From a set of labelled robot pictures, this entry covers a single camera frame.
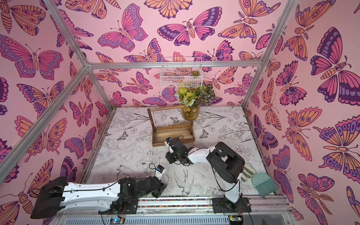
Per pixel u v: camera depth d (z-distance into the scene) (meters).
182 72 0.95
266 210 0.74
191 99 1.01
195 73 0.93
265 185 0.80
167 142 0.85
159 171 0.70
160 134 1.04
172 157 0.85
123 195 0.54
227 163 0.49
